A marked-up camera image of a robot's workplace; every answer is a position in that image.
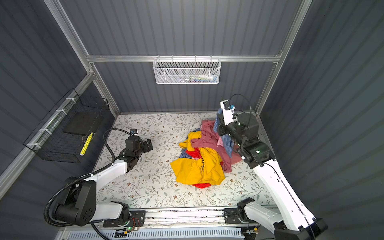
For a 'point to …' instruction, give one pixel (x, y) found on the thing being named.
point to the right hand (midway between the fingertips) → (221, 114)
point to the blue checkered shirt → (186, 153)
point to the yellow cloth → (209, 170)
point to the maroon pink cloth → (208, 140)
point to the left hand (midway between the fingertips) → (143, 141)
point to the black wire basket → (65, 133)
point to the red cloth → (197, 153)
